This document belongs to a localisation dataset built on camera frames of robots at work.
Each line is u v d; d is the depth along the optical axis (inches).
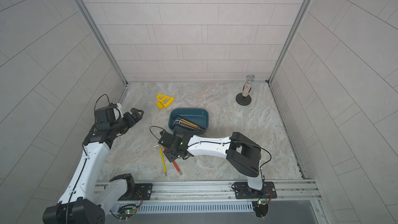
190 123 36.8
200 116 38.8
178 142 24.0
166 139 23.5
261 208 26.7
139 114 28.3
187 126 36.7
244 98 41.4
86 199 15.0
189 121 37.2
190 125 36.7
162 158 31.8
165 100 41.4
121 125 25.6
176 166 31.0
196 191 28.4
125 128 26.1
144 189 28.6
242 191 26.6
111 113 23.7
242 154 17.6
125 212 25.7
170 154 27.6
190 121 37.5
